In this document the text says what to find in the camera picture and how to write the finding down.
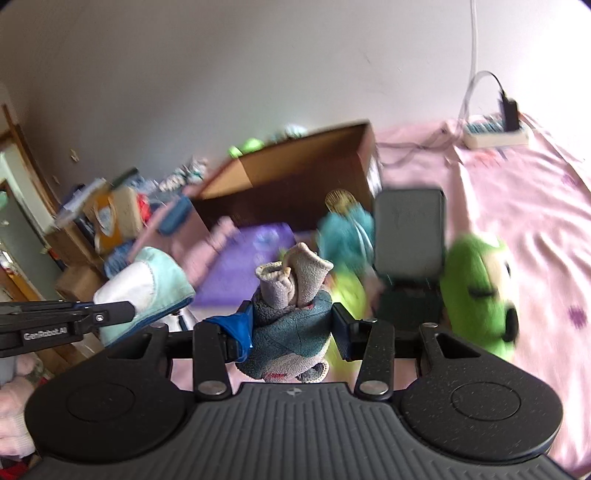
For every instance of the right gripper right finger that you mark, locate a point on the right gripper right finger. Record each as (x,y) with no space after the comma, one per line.
(345,331)

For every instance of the teal mesh bath sponge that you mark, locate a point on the teal mesh bath sponge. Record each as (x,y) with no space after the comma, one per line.
(348,240)

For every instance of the neon green dinosaur plush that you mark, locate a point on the neon green dinosaur plush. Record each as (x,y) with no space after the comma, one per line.
(345,287)

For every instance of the white power strip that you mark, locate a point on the white power strip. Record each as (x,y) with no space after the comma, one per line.
(490,133)

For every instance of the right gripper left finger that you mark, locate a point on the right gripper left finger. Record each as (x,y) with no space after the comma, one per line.
(235,331)

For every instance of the black power adapter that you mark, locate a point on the black power adapter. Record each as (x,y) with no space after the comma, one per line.
(510,114)

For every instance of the lime green frog plush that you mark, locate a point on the lime green frog plush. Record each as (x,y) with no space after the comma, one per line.
(250,145)

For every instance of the purple tissue pack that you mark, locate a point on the purple tissue pack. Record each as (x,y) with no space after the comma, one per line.
(232,277)

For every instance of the pink bed sheet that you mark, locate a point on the pink bed sheet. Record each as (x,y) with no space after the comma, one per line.
(535,197)

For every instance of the orange white paper bag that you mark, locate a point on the orange white paper bag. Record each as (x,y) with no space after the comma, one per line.
(116,218)

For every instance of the pink plush toy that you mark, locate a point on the pink plush toy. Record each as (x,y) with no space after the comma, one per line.
(199,258)

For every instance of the cardboard storage boxes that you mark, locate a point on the cardboard storage boxes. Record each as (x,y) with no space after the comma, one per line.
(83,268)

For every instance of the green mushroom plush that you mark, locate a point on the green mushroom plush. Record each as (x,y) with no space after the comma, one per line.
(476,286)

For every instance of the brown cardboard box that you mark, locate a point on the brown cardboard box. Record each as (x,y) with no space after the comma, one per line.
(288,182)

